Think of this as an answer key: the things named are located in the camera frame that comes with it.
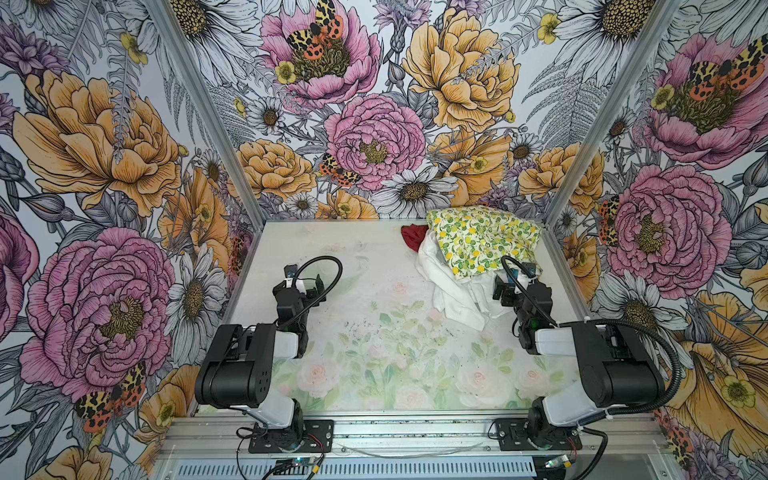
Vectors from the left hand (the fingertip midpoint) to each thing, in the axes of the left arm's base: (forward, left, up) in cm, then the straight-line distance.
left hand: (305, 284), depth 94 cm
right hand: (-1, -64, 0) cm, 64 cm away
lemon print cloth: (+14, -55, +5) cm, 57 cm away
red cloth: (+25, -35, -5) cm, 44 cm away
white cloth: (-3, -51, -6) cm, 52 cm away
